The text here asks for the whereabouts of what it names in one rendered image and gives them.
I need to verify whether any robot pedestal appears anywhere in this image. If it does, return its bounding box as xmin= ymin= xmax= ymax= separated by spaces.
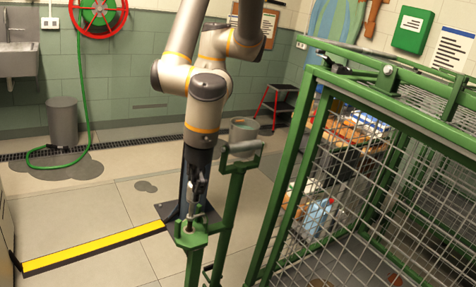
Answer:
xmin=154 ymin=154 xmax=224 ymax=237

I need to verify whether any red black step stool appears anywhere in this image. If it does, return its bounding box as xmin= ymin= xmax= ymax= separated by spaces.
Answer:
xmin=253 ymin=83 xmax=301 ymax=133

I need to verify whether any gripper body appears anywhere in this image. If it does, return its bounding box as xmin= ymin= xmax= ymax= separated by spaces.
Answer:
xmin=182 ymin=143 xmax=213 ymax=172

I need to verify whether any orange wall brush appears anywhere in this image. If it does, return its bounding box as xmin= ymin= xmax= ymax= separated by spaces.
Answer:
xmin=357 ymin=0 xmax=391 ymax=40

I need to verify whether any blue canister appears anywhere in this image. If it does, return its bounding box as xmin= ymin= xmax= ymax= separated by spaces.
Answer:
xmin=300 ymin=197 xmax=336 ymax=238

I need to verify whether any supply cart with boxes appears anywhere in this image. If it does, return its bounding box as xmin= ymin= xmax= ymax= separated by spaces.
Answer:
xmin=281 ymin=101 xmax=394 ymax=240

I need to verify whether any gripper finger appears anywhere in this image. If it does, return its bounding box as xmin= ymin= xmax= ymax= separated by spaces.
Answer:
xmin=196 ymin=170 xmax=208 ymax=197
xmin=185 ymin=164 xmax=196 ymax=189

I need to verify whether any green wire mesh cage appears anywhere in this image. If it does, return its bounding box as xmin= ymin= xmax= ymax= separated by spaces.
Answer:
xmin=242 ymin=34 xmax=476 ymax=287

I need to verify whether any grey waste bin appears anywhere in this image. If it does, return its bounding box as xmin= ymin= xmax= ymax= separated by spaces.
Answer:
xmin=44 ymin=95 xmax=80 ymax=148

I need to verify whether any black floor drain grate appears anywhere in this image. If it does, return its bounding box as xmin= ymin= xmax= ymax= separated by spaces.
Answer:
xmin=0 ymin=122 xmax=289 ymax=163

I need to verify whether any grey wall vent plate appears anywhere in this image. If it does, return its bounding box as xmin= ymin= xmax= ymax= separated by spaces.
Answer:
xmin=131 ymin=102 xmax=169 ymax=110

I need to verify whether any black clamp handle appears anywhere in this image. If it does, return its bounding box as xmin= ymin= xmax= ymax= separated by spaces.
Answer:
xmin=316 ymin=49 xmax=353 ymax=76

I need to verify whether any brown notice board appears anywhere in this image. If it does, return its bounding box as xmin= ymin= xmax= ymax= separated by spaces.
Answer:
xmin=226 ymin=1 xmax=281 ymax=51

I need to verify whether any grey release bar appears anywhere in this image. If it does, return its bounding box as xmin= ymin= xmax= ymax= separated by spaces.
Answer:
xmin=312 ymin=37 xmax=399 ymax=62

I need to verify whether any silver locking pin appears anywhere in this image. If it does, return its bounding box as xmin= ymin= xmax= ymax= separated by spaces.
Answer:
xmin=185 ymin=181 xmax=206 ymax=234

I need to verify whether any green hose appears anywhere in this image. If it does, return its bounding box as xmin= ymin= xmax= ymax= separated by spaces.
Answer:
xmin=25 ymin=11 xmax=94 ymax=171

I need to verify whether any white wall notice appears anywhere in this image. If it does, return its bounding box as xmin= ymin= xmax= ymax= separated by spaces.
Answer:
xmin=429 ymin=25 xmax=476 ymax=75

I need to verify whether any blue green apron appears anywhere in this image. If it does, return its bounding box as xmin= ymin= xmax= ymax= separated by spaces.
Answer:
xmin=304 ymin=0 xmax=367 ymax=69

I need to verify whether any green lever with grey handle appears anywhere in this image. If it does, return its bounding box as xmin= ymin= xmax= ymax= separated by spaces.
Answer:
xmin=208 ymin=139 xmax=265 ymax=287

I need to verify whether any grey bucket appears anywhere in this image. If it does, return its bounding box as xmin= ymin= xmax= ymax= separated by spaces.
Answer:
xmin=227 ymin=116 xmax=261 ymax=161

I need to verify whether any green lever bracket post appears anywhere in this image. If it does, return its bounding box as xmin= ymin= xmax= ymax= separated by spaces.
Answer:
xmin=173 ymin=217 xmax=227 ymax=287

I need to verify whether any green wall box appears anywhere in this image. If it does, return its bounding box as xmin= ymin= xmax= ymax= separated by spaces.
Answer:
xmin=390 ymin=4 xmax=436 ymax=57

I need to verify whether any red hose reel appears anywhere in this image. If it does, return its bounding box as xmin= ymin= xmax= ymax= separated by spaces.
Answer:
xmin=68 ymin=0 xmax=130 ymax=40

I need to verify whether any steel wall sink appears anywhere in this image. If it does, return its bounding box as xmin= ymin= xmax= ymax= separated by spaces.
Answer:
xmin=0 ymin=5 xmax=40 ymax=93

